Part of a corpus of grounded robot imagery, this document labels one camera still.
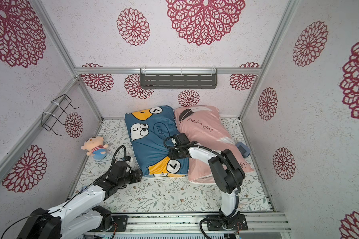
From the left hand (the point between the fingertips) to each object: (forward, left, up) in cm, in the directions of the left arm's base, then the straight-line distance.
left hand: (141, 173), depth 87 cm
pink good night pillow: (+29, -37, +10) cm, 48 cm away
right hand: (+14, -18, +1) cm, 22 cm away
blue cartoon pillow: (+30, 0, +4) cm, 31 cm away
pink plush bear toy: (+16, +31, +3) cm, 35 cm away
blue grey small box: (+17, -65, -1) cm, 67 cm away
